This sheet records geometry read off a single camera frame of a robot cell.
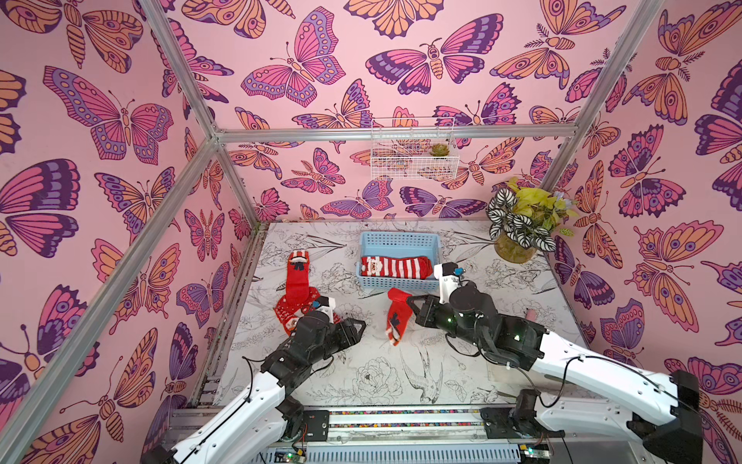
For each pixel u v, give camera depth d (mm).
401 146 955
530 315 922
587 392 455
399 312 760
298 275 1030
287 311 928
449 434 730
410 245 1095
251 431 567
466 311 487
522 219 854
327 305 741
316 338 616
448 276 612
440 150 922
